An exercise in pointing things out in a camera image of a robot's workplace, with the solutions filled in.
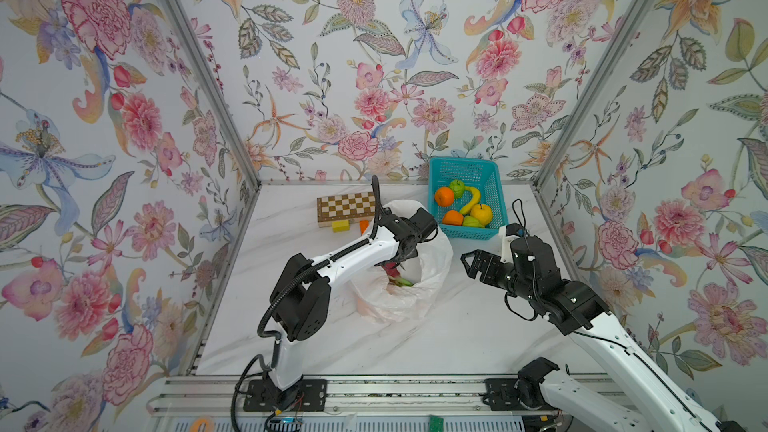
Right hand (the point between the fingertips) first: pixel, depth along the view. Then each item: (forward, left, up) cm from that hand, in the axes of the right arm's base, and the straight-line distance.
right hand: (472, 259), depth 74 cm
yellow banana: (+38, -11, -20) cm, 44 cm away
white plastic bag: (-6, +24, -8) cm, 26 cm away
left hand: (+7, +17, -11) cm, 22 cm away
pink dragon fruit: (+4, +19, -16) cm, 26 cm away
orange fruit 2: (+27, -1, -17) cm, 32 cm away
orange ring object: (-34, +62, -21) cm, 74 cm away
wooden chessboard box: (+34, +35, -20) cm, 53 cm away
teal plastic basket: (+42, -8, -22) cm, 48 cm away
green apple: (+42, -4, -17) cm, 45 cm away
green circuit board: (-32, +9, -20) cm, 39 cm away
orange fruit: (+37, +2, -16) cm, 40 cm away
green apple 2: (+26, -6, -17) cm, 31 cm away
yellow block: (+24, +39, -20) cm, 50 cm away
